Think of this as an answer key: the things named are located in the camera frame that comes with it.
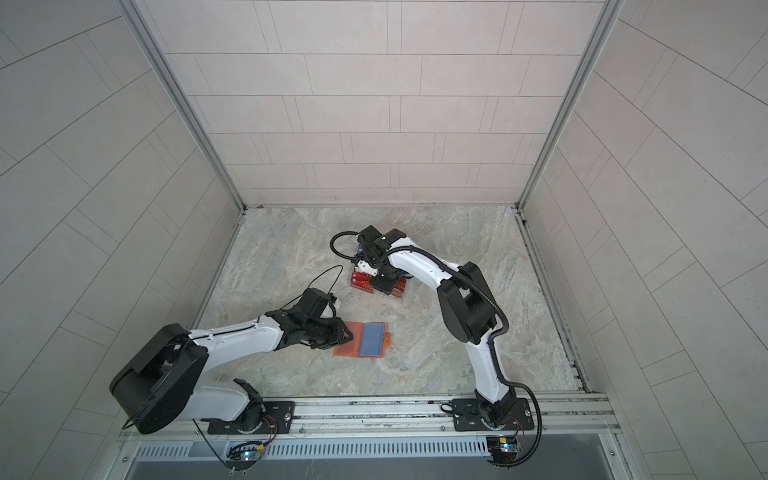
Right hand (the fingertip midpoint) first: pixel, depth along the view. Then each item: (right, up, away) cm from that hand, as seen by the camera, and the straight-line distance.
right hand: (385, 285), depth 91 cm
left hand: (-7, -13, -7) cm, 17 cm away
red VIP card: (-7, +1, +2) cm, 8 cm away
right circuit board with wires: (+28, -34, -23) cm, 49 cm away
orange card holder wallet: (-4, -14, -8) cm, 17 cm away
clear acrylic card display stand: (-3, +5, -12) cm, 13 cm away
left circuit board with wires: (-30, -33, -26) cm, 51 cm away
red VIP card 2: (+4, 0, -2) cm, 5 cm away
